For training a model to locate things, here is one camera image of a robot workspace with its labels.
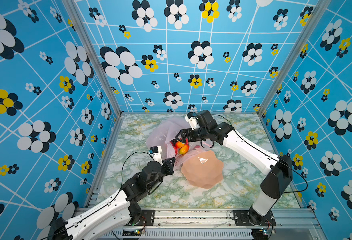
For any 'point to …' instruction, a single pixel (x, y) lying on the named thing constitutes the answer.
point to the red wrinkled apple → (175, 147)
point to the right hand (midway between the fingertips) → (183, 136)
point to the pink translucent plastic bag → (167, 129)
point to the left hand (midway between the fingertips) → (177, 159)
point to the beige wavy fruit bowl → (203, 169)
